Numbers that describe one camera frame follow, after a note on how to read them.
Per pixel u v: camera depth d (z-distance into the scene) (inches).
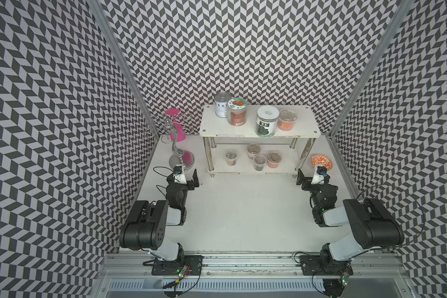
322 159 40.1
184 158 41.6
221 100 29.5
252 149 38.0
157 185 29.8
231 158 36.6
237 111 27.9
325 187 27.3
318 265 28.4
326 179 32.3
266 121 26.2
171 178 31.6
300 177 32.3
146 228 17.5
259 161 36.0
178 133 35.9
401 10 26.6
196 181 33.3
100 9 28.3
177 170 30.1
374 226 17.8
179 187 27.9
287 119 27.5
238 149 41.2
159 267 28.4
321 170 29.0
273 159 36.9
